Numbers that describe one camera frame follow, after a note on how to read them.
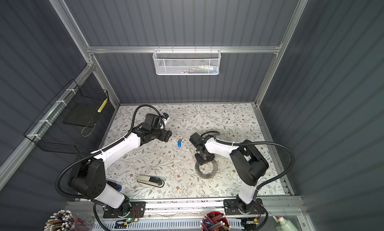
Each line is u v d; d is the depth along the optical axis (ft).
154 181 2.59
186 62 4.06
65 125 2.39
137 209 2.37
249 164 1.58
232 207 2.37
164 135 2.63
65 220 1.86
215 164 2.92
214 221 2.06
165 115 2.60
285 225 2.08
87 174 1.49
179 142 3.24
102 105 2.67
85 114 2.57
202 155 2.50
